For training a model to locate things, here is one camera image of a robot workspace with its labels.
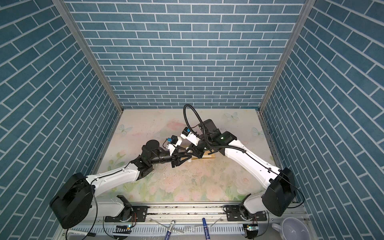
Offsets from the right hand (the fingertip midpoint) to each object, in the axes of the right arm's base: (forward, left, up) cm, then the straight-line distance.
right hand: (186, 148), depth 75 cm
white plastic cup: (-27, -53, -22) cm, 63 cm away
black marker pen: (-38, +49, -19) cm, 65 cm away
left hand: (-3, -2, -2) cm, 4 cm away
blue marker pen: (-31, -12, -20) cm, 39 cm away
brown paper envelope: (-7, -10, +7) cm, 14 cm away
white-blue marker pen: (-35, +5, -19) cm, 40 cm away
